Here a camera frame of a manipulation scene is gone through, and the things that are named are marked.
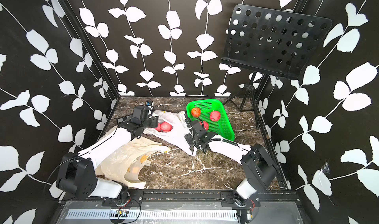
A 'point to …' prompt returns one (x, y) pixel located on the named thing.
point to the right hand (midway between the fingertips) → (192, 130)
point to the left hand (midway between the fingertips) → (153, 114)
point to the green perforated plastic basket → (222, 128)
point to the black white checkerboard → (123, 119)
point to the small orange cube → (135, 169)
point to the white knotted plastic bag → (179, 129)
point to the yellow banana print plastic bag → (123, 161)
